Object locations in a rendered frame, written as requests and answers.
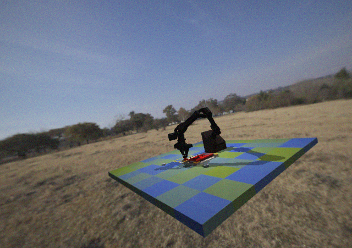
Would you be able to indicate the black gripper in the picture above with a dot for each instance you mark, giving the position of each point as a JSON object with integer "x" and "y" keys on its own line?
{"x": 184, "y": 148}

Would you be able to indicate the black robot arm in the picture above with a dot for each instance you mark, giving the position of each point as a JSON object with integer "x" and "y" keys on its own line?
{"x": 182, "y": 127}

